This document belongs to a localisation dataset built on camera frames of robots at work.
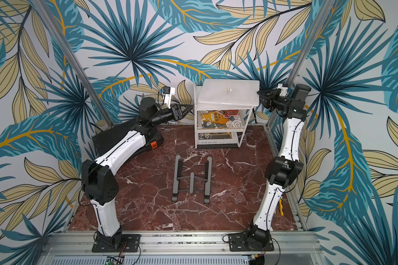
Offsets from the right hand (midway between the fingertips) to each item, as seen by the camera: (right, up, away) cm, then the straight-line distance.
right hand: (239, 92), depth 80 cm
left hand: (-23, -8, -6) cm, 25 cm away
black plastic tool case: (-81, -23, +23) cm, 87 cm away
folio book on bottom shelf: (-8, -23, +27) cm, 36 cm away
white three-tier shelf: (+14, -3, +37) cm, 40 cm away
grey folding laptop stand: (-24, -46, +7) cm, 52 cm away
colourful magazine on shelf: (-12, -11, +15) cm, 22 cm away
